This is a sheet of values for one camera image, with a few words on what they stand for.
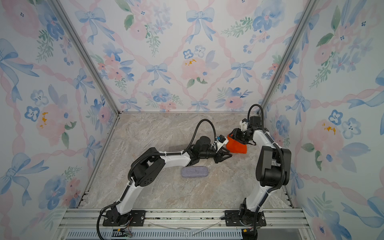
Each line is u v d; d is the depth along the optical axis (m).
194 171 0.86
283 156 0.47
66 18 0.73
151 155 0.58
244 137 0.82
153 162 0.59
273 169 0.50
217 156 0.77
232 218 0.73
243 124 0.89
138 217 0.74
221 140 0.76
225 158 0.82
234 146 0.95
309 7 0.69
